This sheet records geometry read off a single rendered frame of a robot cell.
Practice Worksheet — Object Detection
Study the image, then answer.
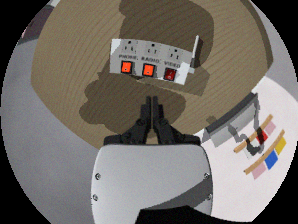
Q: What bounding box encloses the white power strip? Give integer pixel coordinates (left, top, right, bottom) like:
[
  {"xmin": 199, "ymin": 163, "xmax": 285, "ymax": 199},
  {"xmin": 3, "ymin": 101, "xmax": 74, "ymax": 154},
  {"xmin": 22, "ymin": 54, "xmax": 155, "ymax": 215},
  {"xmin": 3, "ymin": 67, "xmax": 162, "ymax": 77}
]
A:
[{"xmin": 110, "ymin": 35, "xmax": 199, "ymax": 85}]

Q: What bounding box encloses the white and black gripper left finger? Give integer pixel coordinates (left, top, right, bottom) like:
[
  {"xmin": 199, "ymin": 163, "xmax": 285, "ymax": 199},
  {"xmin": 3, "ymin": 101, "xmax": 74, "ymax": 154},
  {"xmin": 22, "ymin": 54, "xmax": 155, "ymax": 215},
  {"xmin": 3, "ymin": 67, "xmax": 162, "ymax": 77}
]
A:
[{"xmin": 103, "ymin": 96, "xmax": 151, "ymax": 146}]

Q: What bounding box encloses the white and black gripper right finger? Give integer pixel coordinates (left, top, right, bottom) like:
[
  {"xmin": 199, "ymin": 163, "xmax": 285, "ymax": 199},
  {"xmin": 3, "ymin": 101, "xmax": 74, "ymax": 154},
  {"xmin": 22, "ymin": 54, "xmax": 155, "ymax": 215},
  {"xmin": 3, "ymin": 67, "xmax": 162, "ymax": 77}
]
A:
[{"xmin": 152, "ymin": 96, "xmax": 201, "ymax": 146}]

